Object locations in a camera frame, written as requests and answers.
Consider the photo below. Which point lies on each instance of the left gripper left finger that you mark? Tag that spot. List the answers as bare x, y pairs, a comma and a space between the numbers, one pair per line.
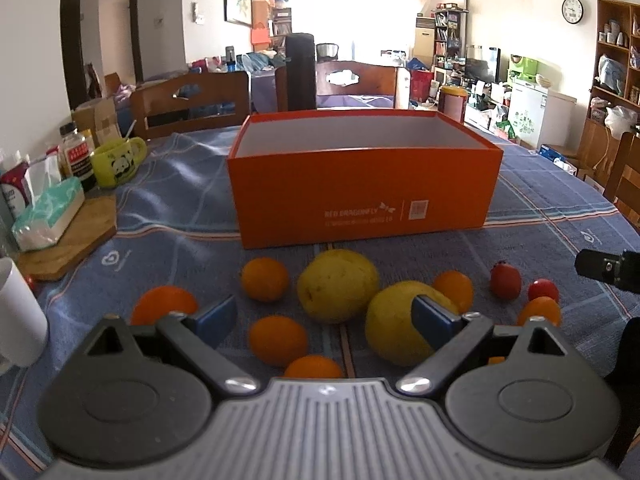
194, 339

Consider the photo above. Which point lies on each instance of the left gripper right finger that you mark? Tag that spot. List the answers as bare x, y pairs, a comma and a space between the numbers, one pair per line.
458, 342

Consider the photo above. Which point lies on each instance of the large yellow fruit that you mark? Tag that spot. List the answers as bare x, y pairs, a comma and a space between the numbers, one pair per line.
337, 286
388, 327

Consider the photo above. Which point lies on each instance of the red tomato with stem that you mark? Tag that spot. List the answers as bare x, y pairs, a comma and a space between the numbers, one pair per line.
505, 281

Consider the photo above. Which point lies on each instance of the small red tomato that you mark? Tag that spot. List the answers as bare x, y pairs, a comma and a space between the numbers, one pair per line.
543, 288

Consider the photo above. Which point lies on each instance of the small orange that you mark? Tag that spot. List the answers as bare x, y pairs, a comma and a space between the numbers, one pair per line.
543, 307

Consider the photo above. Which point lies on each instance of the blue plaid tablecloth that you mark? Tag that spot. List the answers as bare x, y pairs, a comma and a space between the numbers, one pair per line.
176, 226

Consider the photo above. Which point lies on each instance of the wooden board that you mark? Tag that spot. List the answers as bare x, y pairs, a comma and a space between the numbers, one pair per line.
93, 225

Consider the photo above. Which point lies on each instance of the wooden bookshelf right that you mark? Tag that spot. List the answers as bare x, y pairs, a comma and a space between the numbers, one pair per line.
614, 82

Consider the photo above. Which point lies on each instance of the white cup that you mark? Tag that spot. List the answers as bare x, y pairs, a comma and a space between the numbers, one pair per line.
24, 327

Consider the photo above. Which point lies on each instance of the white cabinet green print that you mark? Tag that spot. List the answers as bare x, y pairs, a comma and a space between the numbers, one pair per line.
539, 115

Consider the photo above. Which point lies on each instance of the orange cardboard box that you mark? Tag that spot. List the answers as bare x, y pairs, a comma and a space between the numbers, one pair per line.
330, 175

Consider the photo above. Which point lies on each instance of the yellow-green panda mug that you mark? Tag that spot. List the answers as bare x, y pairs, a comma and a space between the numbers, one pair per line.
117, 162

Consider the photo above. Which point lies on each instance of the teal tissue pack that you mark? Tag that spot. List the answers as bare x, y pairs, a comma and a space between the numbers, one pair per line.
42, 224

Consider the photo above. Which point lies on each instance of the red canister yellow lid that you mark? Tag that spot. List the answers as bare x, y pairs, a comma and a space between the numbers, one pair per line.
452, 102

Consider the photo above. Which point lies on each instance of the wooden chair left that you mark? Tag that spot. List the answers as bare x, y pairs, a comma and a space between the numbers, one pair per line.
190, 102

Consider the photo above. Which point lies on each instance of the wooden chair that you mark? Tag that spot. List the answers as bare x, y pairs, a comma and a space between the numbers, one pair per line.
354, 80
190, 102

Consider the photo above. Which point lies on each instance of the wooden chair centre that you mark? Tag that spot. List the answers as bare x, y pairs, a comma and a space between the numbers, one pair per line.
354, 80

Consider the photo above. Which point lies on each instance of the black tall thermos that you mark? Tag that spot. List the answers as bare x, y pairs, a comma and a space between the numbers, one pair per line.
300, 72

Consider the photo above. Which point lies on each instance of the cardboard box by wall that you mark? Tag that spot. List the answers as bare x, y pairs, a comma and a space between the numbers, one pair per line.
100, 118

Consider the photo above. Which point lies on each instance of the round wall clock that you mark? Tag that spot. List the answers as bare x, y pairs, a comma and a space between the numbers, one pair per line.
572, 11

